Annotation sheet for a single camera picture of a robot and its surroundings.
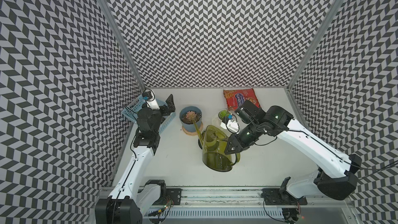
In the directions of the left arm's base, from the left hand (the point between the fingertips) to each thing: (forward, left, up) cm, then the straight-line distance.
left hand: (163, 97), depth 76 cm
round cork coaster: (-5, -12, -29) cm, 32 cm away
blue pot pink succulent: (+1, -10, -18) cm, 20 cm away
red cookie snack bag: (+21, -42, -25) cm, 53 cm away
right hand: (-28, -31, -3) cm, 42 cm away
